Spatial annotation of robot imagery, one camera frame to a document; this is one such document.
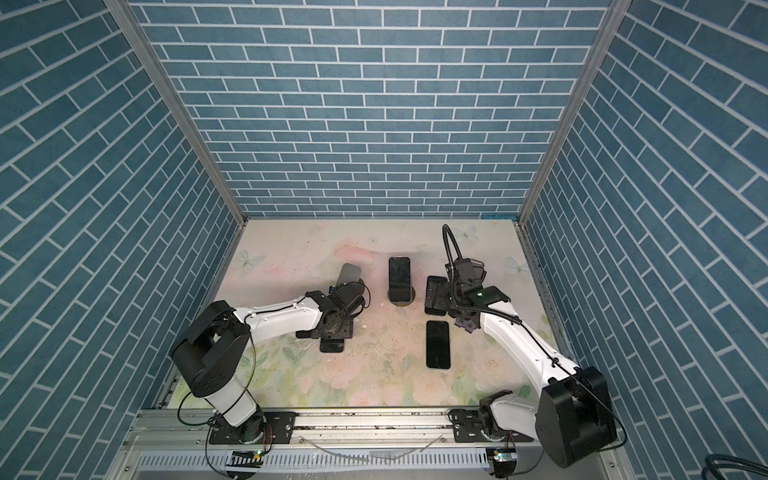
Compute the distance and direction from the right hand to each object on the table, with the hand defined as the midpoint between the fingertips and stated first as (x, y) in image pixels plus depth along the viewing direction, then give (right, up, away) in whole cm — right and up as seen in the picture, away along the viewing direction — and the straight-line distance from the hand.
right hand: (437, 294), depth 85 cm
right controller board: (+15, -39, -12) cm, 44 cm away
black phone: (-3, -3, -8) cm, 9 cm away
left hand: (-29, -12, +5) cm, 32 cm away
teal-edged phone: (-11, +5, +7) cm, 14 cm away
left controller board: (-48, -38, -13) cm, 63 cm away
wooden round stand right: (-10, -5, +11) cm, 15 cm away
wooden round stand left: (-28, +5, +12) cm, 31 cm away
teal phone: (+1, -16, +6) cm, 17 cm away
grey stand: (+9, -9, +4) cm, 14 cm away
